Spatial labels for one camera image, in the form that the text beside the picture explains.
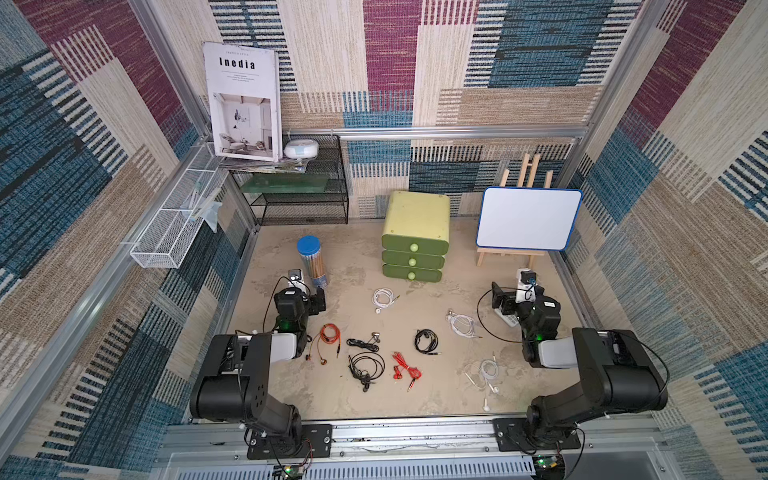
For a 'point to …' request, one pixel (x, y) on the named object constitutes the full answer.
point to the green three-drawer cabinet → (416, 235)
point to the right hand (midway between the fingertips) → (512, 278)
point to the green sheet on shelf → (285, 183)
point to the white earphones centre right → (462, 325)
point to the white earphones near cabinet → (383, 298)
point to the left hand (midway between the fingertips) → (302, 288)
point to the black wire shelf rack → (317, 197)
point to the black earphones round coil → (426, 341)
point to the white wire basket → (173, 229)
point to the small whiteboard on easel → (525, 221)
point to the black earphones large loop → (365, 367)
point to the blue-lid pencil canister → (309, 248)
